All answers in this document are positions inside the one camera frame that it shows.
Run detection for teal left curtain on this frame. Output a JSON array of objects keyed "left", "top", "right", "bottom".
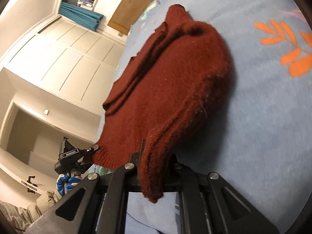
[{"left": 59, "top": 2, "right": 104, "bottom": 31}]

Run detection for dark red knitted sweater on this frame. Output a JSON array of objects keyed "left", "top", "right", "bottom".
[{"left": 89, "top": 4, "right": 232, "bottom": 203}]

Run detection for blue gloved left hand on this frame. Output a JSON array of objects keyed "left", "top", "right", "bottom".
[{"left": 56, "top": 170, "right": 82, "bottom": 197}]

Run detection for white wardrobe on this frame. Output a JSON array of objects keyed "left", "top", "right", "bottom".
[{"left": 4, "top": 16, "right": 124, "bottom": 115}]

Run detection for wooden headboard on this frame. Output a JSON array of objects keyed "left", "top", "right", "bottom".
[{"left": 107, "top": 0, "right": 154, "bottom": 35}]

